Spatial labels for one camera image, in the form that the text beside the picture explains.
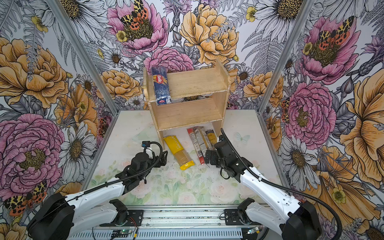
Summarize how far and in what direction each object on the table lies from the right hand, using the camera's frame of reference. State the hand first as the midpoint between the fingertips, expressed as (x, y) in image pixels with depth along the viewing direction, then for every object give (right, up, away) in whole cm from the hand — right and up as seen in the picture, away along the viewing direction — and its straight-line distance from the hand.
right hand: (213, 159), depth 81 cm
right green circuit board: (+18, -31, -10) cm, 38 cm away
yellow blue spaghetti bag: (+1, +10, +23) cm, 25 cm away
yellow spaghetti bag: (-19, -1, +13) cm, 23 cm away
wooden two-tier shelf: (-8, +39, +36) cm, 53 cm away
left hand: (-30, +1, +5) cm, 30 cm away
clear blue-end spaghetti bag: (-5, +8, +17) cm, 20 cm away
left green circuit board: (-45, -33, -10) cm, 57 cm away
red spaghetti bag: (-12, +13, +24) cm, 30 cm away
